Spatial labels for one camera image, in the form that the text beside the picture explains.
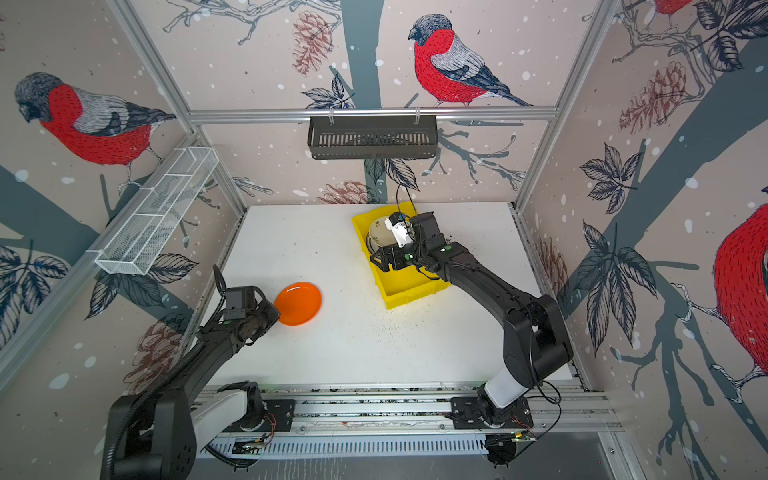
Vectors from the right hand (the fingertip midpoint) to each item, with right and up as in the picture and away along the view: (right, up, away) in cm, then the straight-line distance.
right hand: (381, 257), depth 84 cm
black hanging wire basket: (-4, +41, +23) cm, 47 cm away
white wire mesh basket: (-60, +13, -6) cm, 61 cm away
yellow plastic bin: (+6, -11, +12) cm, 17 cm away
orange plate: (-27, -15, +8) cm, 32 cm away
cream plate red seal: (-1, +6, +21) cm, 22 cm away
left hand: (-32, -16, +4) cm, 36 cm away
